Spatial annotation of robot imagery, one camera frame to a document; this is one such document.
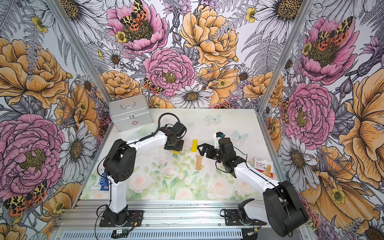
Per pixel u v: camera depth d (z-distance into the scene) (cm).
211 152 76
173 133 73
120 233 72
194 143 103
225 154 66
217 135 79
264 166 87
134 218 73
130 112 102
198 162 94
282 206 42
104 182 83
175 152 96
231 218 74
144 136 60
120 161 52
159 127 72
